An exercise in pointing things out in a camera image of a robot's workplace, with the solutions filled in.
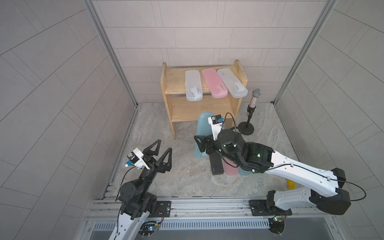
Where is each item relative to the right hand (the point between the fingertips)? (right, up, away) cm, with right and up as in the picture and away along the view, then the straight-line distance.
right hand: (199, 136), depth 63 cm
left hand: (-13, -4, -3) cm, 14 cm away
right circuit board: (+35, -41, +5) cm, 55 cm away
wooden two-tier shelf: (-12, +13, +24) cm, 29 cm away
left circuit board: (-23, -41, +2) cm, 47 cm away
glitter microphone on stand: (+32, 0, +37) cm, 50 cm away
